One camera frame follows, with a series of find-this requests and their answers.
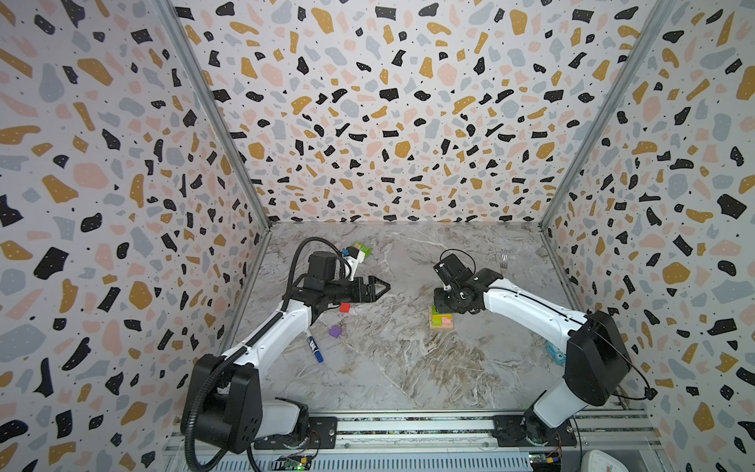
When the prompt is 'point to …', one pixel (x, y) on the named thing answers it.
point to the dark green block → (449, 316)
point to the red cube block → (344, 307)
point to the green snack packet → (367, 251)
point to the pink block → (445, 321)
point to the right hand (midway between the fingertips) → (435, 298)
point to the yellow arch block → (435, 310)
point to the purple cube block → (335, 330)
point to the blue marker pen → (315, 348)
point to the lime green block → (436, 321)
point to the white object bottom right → (596, 460)
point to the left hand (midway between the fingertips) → (379, 284)
